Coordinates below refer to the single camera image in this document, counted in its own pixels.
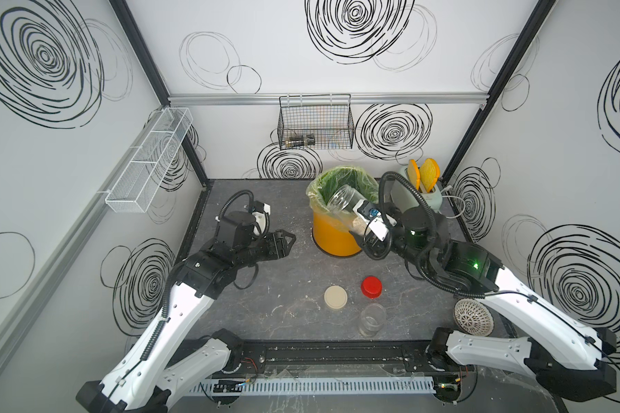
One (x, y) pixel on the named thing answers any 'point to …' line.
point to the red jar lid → (371, 286)
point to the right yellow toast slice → (429, 174)
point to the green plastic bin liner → (330, 178)
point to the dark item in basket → (295, 141)
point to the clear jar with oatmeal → (371, 320)
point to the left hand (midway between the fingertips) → (289, 239)
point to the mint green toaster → (405, 198)
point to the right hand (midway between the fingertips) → (367, 217)
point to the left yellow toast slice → (413, 174)
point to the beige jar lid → (335, 297)
